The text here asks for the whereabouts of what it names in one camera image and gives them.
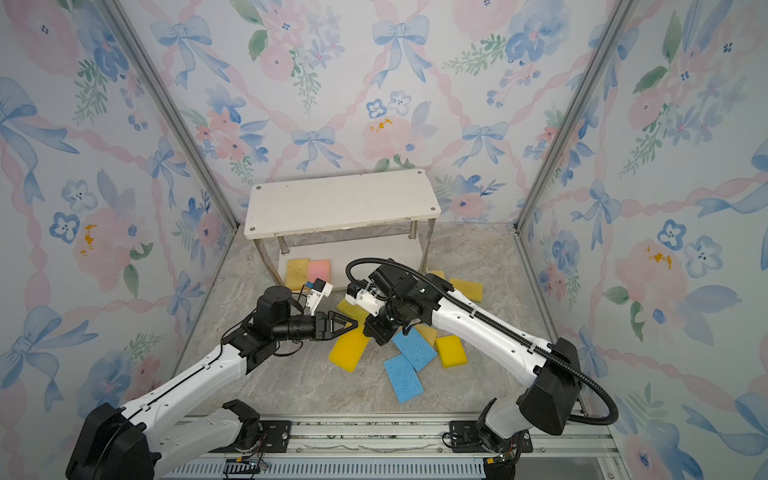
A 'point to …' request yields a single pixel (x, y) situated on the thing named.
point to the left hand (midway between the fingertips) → (353, 325)
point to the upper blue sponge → (415, 348)
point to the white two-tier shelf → (343, 219)
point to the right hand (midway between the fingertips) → (367, 327)
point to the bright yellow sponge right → (451, 350)
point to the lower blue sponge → (404, 379)
